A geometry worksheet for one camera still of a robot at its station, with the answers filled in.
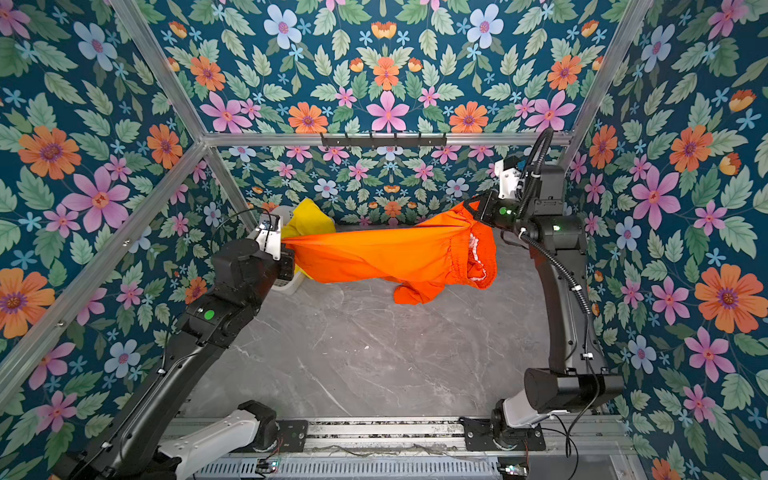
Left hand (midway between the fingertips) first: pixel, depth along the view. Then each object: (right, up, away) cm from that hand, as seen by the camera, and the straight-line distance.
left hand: (282, 231), depth 65 cm
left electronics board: (-6, -57, +7) cm, 57 cm away
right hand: (+42, +7, +1) cm, 42 cm away
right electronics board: (+53, -56, +5) cm, 78 cm away
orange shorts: (+39, -4, +9) cm, 40 cm away
